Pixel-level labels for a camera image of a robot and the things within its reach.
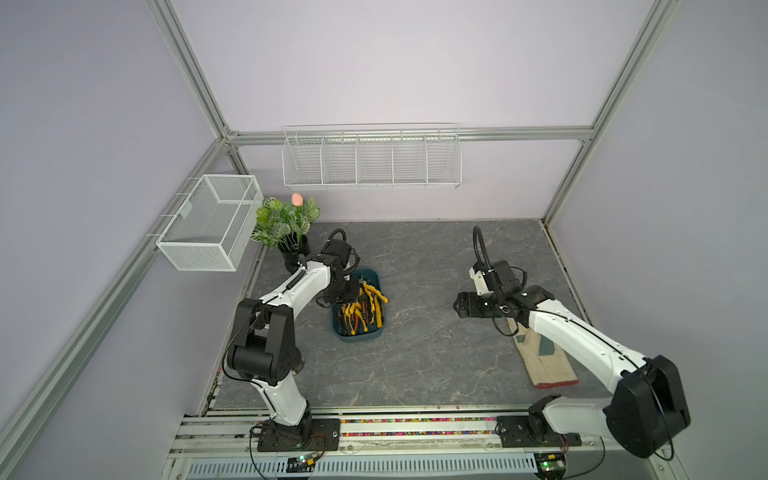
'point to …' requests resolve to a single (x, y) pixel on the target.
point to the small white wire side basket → (212, 228)
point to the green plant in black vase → (286, 224)
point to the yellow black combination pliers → (355, 307)
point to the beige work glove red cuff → (547, 363)
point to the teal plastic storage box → (367, 311)
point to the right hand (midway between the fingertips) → (465, 302)
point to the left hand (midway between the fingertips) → (352, 300)
